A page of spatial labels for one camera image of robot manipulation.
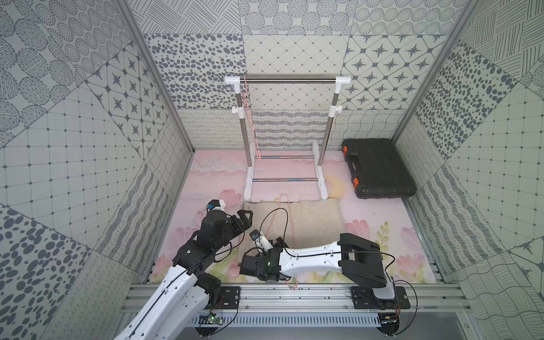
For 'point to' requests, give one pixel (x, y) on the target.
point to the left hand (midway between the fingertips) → (242, 211)
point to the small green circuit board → (212, 319)
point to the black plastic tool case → (376, 169)
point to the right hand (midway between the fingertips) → (274, 245)
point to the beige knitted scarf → (298, 223)
